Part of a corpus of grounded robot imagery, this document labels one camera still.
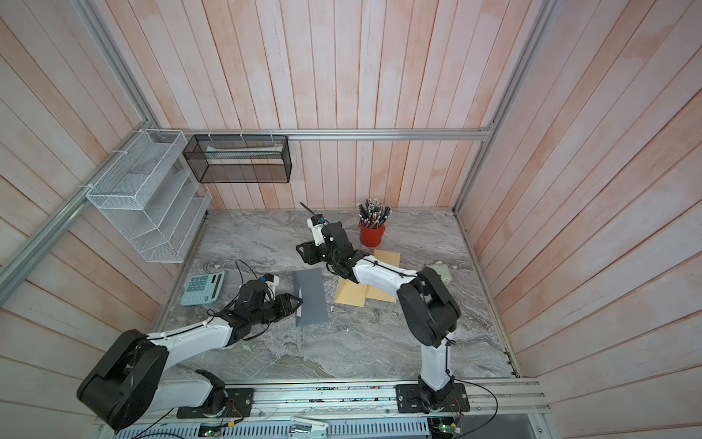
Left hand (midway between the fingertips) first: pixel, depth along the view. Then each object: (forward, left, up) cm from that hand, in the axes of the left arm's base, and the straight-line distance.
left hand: (299, 307), depth 88 cm
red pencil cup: (+31, -26, -2) cm, 41 cm away
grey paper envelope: (+11, -2, -6) cm, 13 cm away
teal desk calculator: (+8, +35, -3) cm, 36 cm away
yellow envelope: (+7, -17, -4) cm, 19 cm away
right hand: (+17, 0, +11) cm, 20 cm away
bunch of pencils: (+29, -25, +14) cm, 41 cm away
